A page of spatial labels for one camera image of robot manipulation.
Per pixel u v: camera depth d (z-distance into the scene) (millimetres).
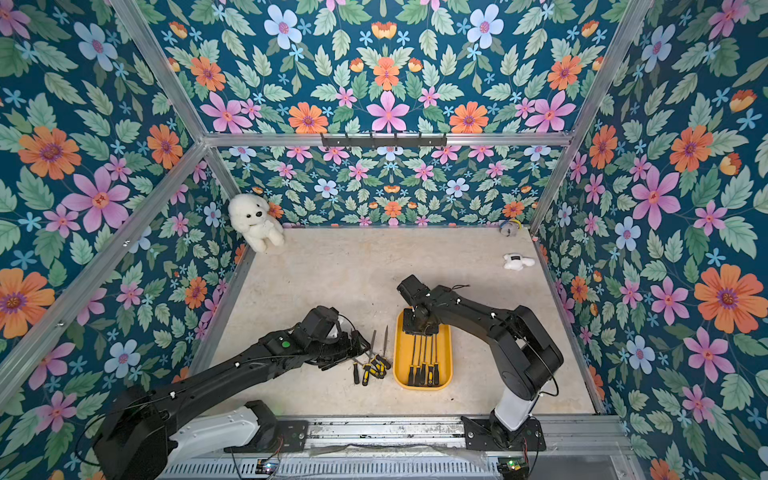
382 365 822
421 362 861
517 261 1045
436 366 841
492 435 655
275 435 677
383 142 935
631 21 690
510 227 1147
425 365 845
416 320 780
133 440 395
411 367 847
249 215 1014
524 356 461
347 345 717
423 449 719
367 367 840
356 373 836
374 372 828
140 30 704
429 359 862
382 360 841
